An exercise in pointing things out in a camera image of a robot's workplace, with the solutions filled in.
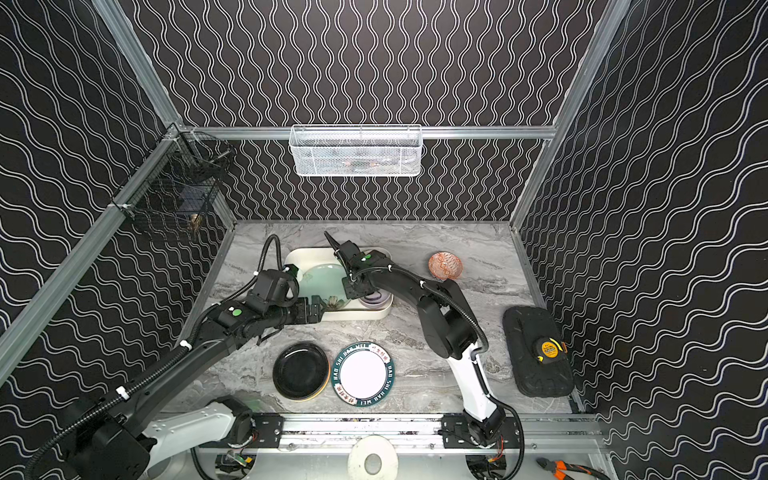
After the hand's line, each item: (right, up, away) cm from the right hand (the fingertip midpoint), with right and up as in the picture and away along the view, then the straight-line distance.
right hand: (359, 291), depth 95 cm
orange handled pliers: (+49, -38, -27) cm, 67 cm away
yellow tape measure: (+51, -13, -17) cm, 56 cm away
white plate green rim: (+2, -22, -11) cm, 25 cm away
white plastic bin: (-22, +10, +17) cm, 29 cm away
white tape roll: (+7, -35, -23) cm, 42 cm away
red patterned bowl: (+30, +8, +11) cm, 32 cm away
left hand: (-11, -1, -16) cm, 19 cm away
